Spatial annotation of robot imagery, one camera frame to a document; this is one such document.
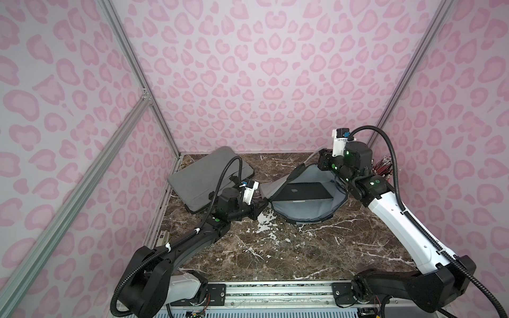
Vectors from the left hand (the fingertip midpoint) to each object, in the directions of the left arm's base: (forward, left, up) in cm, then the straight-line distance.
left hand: (269, 203), depth 79 cm
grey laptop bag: (-1, -16, -5) cm, 17 cm away
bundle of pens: (+20, -54, -1) cm, 58 cm away
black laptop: (+10, -16, -7) cm, 20 cm away
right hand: (+12, -18, +18) cm, 28 cm away
